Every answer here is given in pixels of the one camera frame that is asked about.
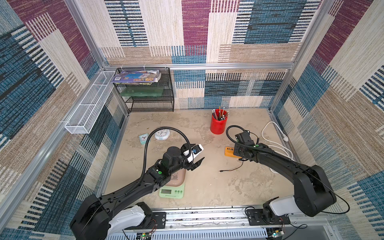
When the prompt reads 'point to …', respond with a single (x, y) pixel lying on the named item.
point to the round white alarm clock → (162, 134)
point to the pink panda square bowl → (177, 178)
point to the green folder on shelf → (141, 91)
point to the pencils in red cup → (219, 115)
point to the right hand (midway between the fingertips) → (240, 152)
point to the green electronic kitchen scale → (172, 192)
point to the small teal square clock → (143, 138)
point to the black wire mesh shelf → (157, 97)
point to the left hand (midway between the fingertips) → (198, 150)
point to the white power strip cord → (270, 170)
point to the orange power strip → (229, 151)
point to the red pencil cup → (217, 126)
